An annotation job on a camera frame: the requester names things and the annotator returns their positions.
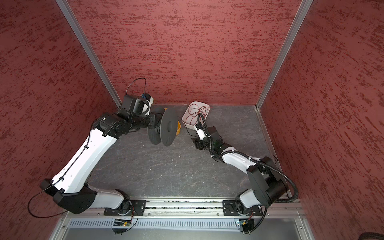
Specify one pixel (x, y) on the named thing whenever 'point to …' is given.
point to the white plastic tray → (186, 113)
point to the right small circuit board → (248, 226)
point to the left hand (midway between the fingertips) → (155, 122)
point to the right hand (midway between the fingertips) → (195, 138)
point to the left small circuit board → (120, 226)
